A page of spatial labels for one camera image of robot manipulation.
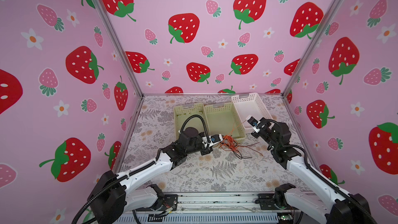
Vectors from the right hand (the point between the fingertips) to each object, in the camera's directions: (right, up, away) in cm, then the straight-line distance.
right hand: (252, 115), depth 78 cm
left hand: (-19, -11, -2) cm, 22 cm away
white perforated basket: (+11, +6, +36) cm, 38 cm away
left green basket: (-40, 0, +30) cm, 50 cm away
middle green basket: (-11, -4, +34) cm, 36 cm away
